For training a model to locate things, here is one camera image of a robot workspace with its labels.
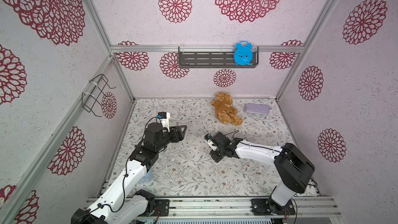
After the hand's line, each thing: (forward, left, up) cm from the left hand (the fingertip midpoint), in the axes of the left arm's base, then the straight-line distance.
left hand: (181, 128), depth 77 cm
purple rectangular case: (+29, -51, -20) cm, 62 cm away
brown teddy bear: (+30, -26, -14) cm, 42 cm away
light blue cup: (-18, +18, -19) cm, 32 cm away
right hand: (-4, -16, -19) cm, 26 cm away
